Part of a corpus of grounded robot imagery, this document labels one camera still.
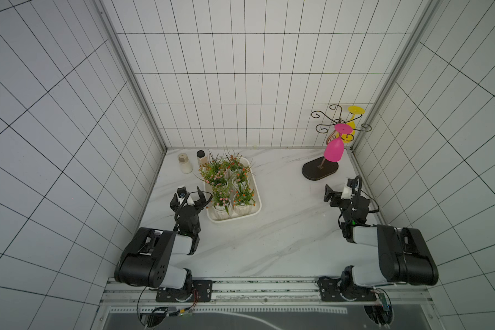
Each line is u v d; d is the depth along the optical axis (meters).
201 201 0.80
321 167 1.09
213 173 0.88
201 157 1.04
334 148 0.90
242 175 0.90
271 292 0.74
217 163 1.00
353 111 0.90
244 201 0.87
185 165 1.06
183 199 0.74
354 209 0.67
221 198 0.80
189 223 0.66
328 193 0.83
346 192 0.79
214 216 0.90
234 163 0.97
